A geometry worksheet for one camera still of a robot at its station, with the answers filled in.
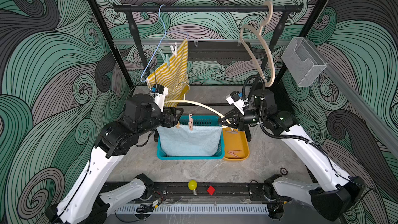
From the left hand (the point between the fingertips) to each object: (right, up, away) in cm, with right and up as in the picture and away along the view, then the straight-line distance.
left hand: (177, 108), depth 59 cm
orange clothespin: (-1, -8, +7) cm, 11 cm away
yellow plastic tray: (+30, -24, +29) cm, 48 cm away
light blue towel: (0, -18, +18) cm, 26 cm away
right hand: (+16, -6, +3) cm, 18 cm away
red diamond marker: (+14, -41, +14) cm, 46 cm away
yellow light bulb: (+6, -39, +14) cm, 42 cm away
